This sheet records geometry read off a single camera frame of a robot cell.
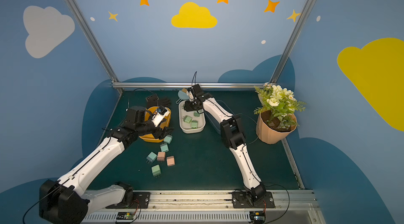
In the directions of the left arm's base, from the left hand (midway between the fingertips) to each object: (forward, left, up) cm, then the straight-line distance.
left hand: (168, 121), depth 80 cm
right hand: (+21, -8, -13) cm, 26 cm away
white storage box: (+8, -7, -20) cm, 23 cm away
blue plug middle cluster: (-6, +5, -19) cm, 21 cm away
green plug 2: (+11, -12, -20) cm, 26 cm away
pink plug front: (-14, 0, -19) cm, 23 cm away
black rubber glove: (+29, +19, -18) cm, 39 cm away
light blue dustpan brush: (+38, -1, -22) cm, 45 cm away
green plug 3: (+19, -13, -20) cm, 30 cm away
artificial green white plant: (+6, -55, +11) cm, 56 cm away
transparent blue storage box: (+8, -24, -14) cm, 29 cm away
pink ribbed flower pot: (-1, -54, -2) cm, 54 cm away
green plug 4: (-19, +6, -19) cm, 28 cm away
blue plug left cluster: (-12, +10, -19) cm, 25 cm away
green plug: (+14, -7, -19) cm, 25 cm away
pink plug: (-12, +5, -18) cm, 22 cm away
